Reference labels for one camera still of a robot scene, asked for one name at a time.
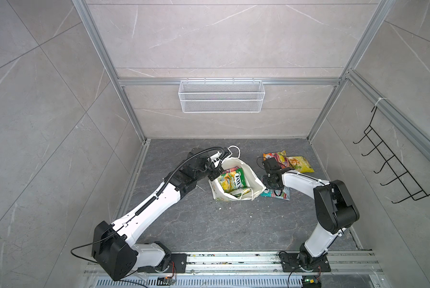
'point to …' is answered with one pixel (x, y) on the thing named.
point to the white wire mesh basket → (197, 96)
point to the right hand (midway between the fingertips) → (269, 182)
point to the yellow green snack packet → (227, 181)
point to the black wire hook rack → (403, 182)
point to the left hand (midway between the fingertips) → (220, 155)
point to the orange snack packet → (280, 156)
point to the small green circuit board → (311, 281)
